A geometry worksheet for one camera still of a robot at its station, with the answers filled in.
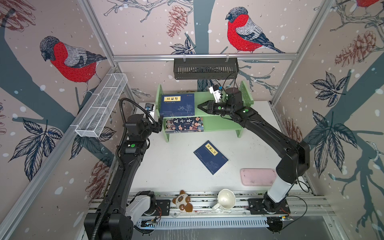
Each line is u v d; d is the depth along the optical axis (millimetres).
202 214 724
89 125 696
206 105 699
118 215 377
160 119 685
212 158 901
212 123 914
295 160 441
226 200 746
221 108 670
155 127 626
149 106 627
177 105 794
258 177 814
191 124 898
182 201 731
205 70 1059
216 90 698
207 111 698
